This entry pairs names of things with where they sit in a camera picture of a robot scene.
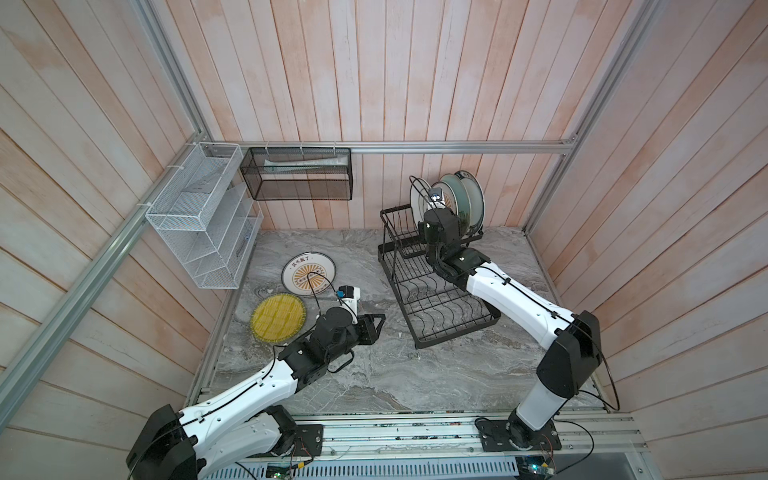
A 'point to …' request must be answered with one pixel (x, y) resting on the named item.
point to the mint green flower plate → (463, 203)
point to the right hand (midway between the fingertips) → (438, 213)
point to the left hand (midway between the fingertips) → (381, 324)
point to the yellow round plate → (278, 317)
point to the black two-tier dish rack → (432, 307)
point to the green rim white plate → (476, 198)
